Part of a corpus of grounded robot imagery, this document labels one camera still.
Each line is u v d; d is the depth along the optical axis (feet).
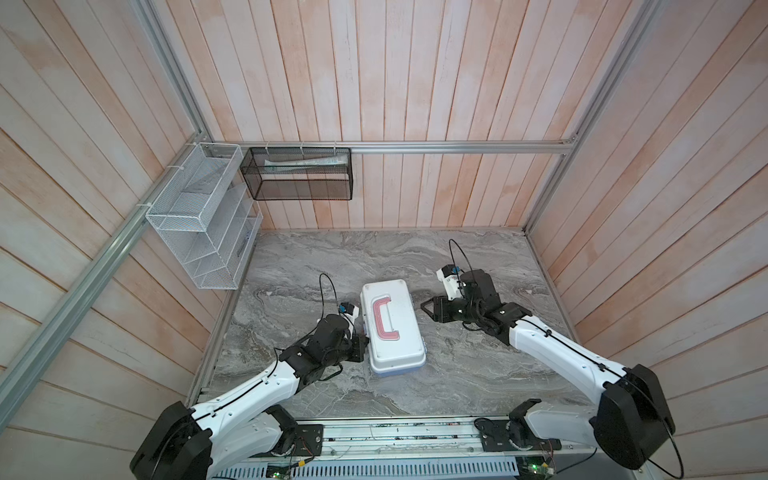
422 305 2.68
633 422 1.32
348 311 2.43
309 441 2.40
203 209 2.46
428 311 2.56
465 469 2.30
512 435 2.35
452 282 2.45
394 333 2.62
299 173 3.41
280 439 2.05
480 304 2.08
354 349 2.36
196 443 1.31
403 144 3.21
